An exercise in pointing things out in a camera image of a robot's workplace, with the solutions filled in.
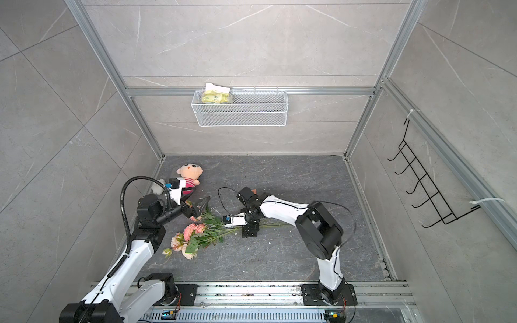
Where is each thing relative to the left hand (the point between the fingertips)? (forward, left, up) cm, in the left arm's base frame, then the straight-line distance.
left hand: (203, 191), depth 76 cm
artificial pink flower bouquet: (-8, +2, -19) cm, 21 cm away
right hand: (-5, -15, -21) cm, 26 cm away
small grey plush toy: (+16, +31, -20) cm, 41 cm away
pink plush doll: (+23, +14, -17) cm, 32 cm away
